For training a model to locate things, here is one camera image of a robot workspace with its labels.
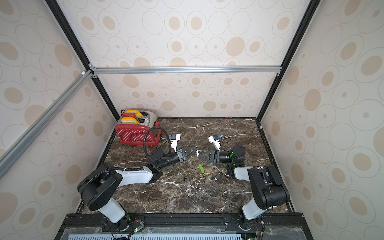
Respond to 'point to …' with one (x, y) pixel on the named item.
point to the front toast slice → (129, 120)
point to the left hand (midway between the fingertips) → (200, 153)
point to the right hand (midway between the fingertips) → (199, 162)
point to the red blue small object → (227, 117)
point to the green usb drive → (202, 168)
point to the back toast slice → (137, 114)
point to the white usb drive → (197, 153)
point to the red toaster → (147, 132)
